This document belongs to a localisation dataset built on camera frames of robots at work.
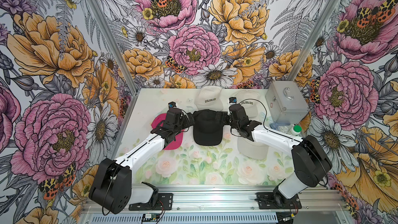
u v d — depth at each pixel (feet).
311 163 1.49
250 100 2.53
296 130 2.92
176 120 2.22
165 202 2.44
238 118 2.25
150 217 2.35
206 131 3.17
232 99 2.60
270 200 2.22
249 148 2.95
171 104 2.50
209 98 3.57
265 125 3.44
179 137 3.14
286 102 3.15
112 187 1.35
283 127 3.18
